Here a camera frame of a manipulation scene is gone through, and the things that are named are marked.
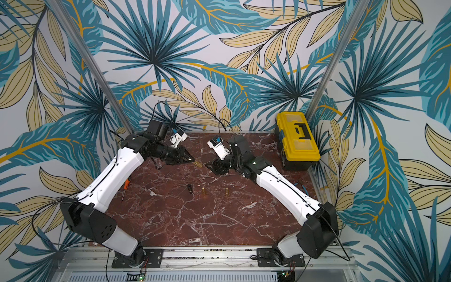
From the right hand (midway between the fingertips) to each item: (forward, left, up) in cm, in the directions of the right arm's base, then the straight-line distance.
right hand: (212, 158), depth 76 cm
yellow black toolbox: (+14, -45, -9) cm, 47 cm away
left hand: (-2, +9, +1) cm, 9 cm away
